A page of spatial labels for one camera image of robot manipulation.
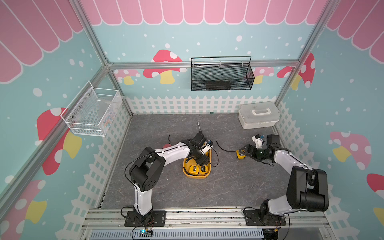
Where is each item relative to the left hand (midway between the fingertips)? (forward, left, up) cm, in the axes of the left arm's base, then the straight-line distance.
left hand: (202, 159), depth 92 cm
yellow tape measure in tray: (-6, +5, -1) cm, 8 cm away
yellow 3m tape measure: (+3, -23, 0) cm, 24 cm away
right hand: (+3, -26, +5) cm, 26 cm away
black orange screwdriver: (+24, +1, -2) cm, 24 cm away
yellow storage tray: (-3, +8, +2) cm, 9 cm away
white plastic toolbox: (+30, -39, +10) cm, 50 cm away
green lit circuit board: (-38, +28, -5) cm, 47 cm away
